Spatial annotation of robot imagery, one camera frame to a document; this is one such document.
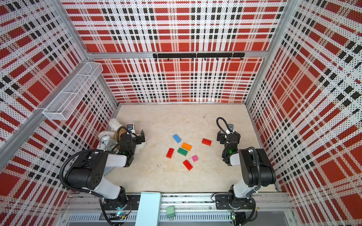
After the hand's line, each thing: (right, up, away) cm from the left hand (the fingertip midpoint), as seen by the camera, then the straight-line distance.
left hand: (137, 130), depth 94 cm
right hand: (+63, 0, 0) cm, 63 cm away
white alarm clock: (-15, -7, -10) cm, 20 cm away
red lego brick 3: (+48, -8, +1) cm, 48 cm away
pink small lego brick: (+39, -17, -6) cm, 43 cm away
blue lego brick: (+27, -7, +4) cm, 28 cm away
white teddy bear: (-16, +4, +2) cm, 17 cm away
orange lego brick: (+34, -11, -1) cm, 36 cm away
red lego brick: (+23, -15, -4) cm, 28 cm away
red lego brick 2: (+35, -21, -9) cm, 42 cm away
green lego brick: (+31, -14, -1) cm, 34 cm away
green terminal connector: (+26, -39, -24) cm, 53 cm away
